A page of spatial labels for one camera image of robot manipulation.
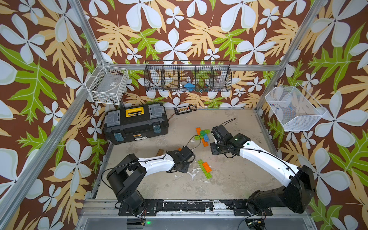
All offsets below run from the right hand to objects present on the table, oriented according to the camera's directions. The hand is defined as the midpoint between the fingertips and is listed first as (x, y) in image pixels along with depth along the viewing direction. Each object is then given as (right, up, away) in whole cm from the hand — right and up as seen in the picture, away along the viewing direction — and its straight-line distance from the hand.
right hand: (212, 148), depth 83 cm
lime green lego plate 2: (-2, -17, +2) cm, 17 cm away
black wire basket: (-13, +48, +17) cm, 52 cm away
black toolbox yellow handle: (-50, +15, +7) cm, 53 cm away
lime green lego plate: (-7, +4, +19) cm, 20 cm away
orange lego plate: (-3, -12, +6) cm, 14 cm away
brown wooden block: (-33, -5, +13) cm, 35 cm away
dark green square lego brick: (-3, +8, +17) cm, 19 cm away
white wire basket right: (+49, +24, 0) cm, 54 cm away
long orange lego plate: (-1, 0, +16) cm, 16 cm away
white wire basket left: (-63, +38, +3) cm, 74 cm away
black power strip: (-18, +25, +36) cm, 47 cm away
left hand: (-16, -12, +6) cm, 21 cm away
